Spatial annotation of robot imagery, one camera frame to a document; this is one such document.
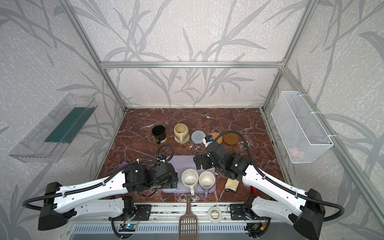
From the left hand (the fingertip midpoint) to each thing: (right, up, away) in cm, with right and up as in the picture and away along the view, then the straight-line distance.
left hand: (174, 179), depth 72 cm
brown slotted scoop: (+7, -23, -2) cm, 24 cm away
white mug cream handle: (+7, -5, +11) cm, 13 cm away
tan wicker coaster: (+23, +18, +33) cm, 44 cm away
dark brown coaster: (+33, +16, +28) cm, 46 cm away
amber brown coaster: (-11, +14, +27) cm, 32 cm away
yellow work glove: (+30, -6, +9) cm, 32 cm away
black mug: (-15, +21, +26) cm, 37 cm away
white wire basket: (+56, +22, -11) cm, 61 cm away
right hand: (+13, +12, +3) cm, 19 cm away
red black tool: (+42, -8, +5) cm, 43 cm away
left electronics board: (-22, -23, -1) cm, 32 cm away
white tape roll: (+19, -20, 0) cm, 28 cm away
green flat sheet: (-43, +26, -9) cm, 51 cm away
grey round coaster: (+11, +17, +30) cm, 36 cm away
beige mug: (-1, +22, +30) cm, 37 cm away
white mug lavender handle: (+17, -5, +11) cm, 20 cm away
